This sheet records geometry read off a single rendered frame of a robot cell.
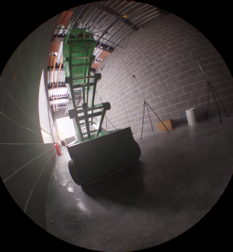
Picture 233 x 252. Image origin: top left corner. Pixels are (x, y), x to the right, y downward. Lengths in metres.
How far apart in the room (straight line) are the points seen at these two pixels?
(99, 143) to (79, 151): 0.18
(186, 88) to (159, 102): 1.04
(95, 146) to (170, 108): 2.37
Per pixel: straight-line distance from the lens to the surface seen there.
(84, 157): 0.66
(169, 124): 2.20
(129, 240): 0.52
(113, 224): 0.56
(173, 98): 2.62
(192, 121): 2.19
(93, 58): 1.45
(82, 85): 1.16
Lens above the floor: 0.51
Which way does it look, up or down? level
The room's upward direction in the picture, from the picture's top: 17 degrees counter-clockwise
